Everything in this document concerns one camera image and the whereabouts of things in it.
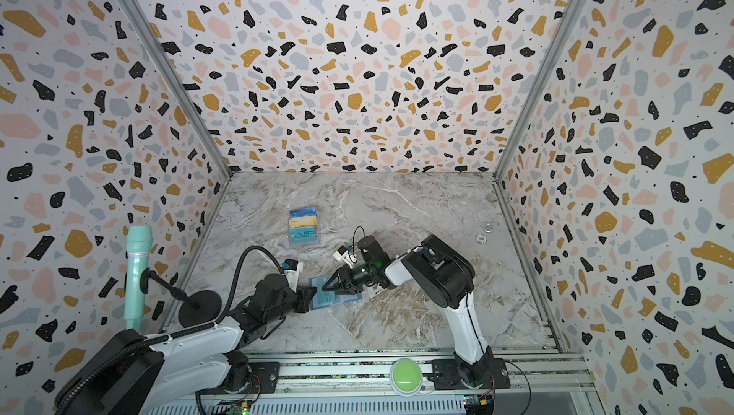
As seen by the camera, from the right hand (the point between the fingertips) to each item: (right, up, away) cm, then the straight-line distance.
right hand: (332, 292), depth 85 cm
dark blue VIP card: (-13, +23, +16) cm, 31 cm away
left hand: (-2, +1, +1) cm, 3 cm away
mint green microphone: (-37, +17, -24) cm, 48 cm away
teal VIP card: (-13, +15, +14) cm, 24 cm away
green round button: (+21, -18, -12) cm, 30 cm away
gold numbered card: (-14, +20, +15) cm, 29 cm away
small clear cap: (+53, +18, +19) cm, 59 cm away
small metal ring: (+50, +14, +18) cm, 55 cm away
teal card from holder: (-3, -2, +1) cm, 3 cm away
